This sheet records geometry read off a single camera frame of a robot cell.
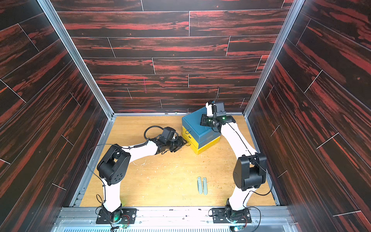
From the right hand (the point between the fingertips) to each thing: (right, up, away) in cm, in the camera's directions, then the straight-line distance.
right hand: (206, 119), depth 90 cm
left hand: (-11, -16, +3) cm, 20 cm away
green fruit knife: (-5, -39, -6) cm, 40 cm away
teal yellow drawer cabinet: (-6, -11, -9) cm, 15 cm away
